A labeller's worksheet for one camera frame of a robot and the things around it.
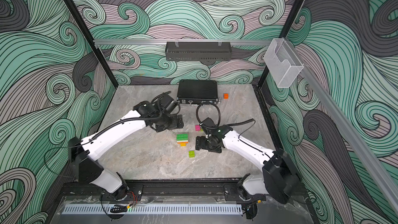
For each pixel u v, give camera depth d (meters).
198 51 0.99
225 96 1.13
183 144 0.88
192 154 0.85
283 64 0.78
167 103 0.58
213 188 0.76
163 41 0.94
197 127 0.95
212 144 0.68
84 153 0.41
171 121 0.68
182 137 0.95
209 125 0.65
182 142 0.88
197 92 1.20
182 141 0.87
